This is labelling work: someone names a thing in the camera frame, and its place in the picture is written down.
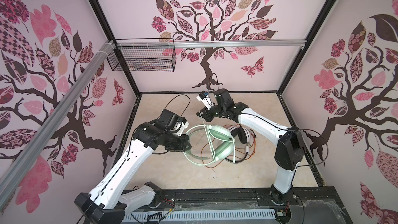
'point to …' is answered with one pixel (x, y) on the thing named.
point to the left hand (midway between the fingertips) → (189, 150)
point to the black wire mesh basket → (151, 54)
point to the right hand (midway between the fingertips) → (198, 110)
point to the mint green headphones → (224, 145)
